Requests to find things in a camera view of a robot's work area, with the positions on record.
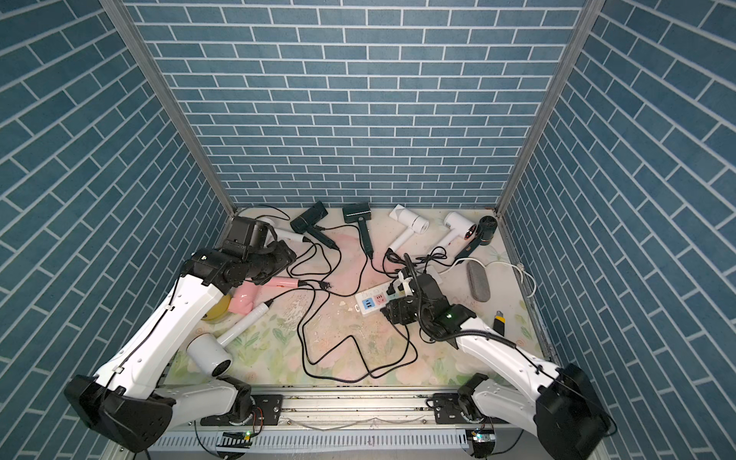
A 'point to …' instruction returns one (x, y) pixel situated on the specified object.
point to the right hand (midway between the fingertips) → (400, 304)
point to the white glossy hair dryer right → (459, 227)
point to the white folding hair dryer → (410, 220)
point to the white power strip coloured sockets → (373, 300)
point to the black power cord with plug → (358, 379)
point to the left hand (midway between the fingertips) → (299, 257)
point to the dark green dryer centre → (360, 213)
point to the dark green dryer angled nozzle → (306, 222)
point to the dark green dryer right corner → (485, 230)
